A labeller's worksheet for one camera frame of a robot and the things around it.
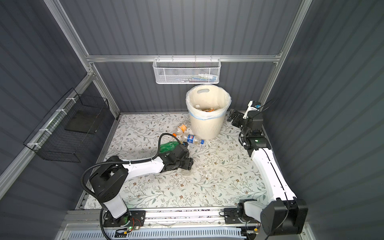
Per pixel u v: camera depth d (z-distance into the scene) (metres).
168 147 0.96
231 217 0.73
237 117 0.67
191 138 0.99
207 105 1.07
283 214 0.38
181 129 1.06
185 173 0.87
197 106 0.99
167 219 0.75
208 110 1.07
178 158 0.70
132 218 0.72
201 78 0.92
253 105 0.65
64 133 0.72
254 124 0.54
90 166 0.91
